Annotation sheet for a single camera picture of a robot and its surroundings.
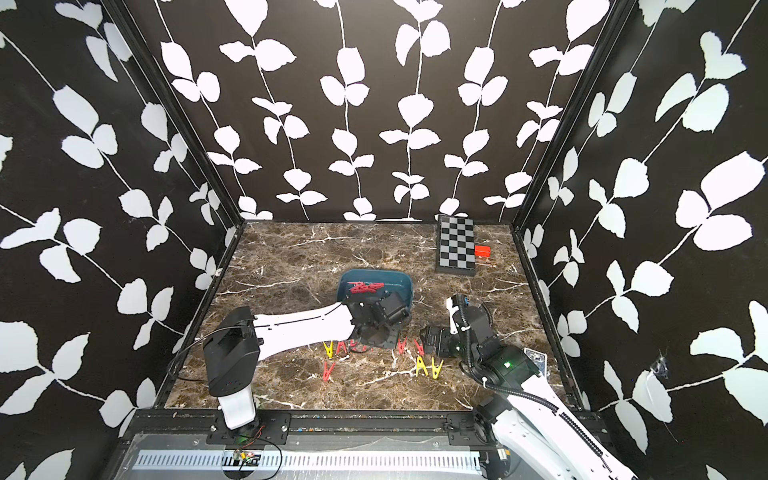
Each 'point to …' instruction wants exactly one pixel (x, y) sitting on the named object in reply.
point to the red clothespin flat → (365, 287)
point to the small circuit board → (245, 458)
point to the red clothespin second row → (327, 372)
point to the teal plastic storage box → (397, 282)
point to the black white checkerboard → (455, 245)
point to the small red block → (483, 250)
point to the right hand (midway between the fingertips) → (432, 328)
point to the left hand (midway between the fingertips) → (394, 337)
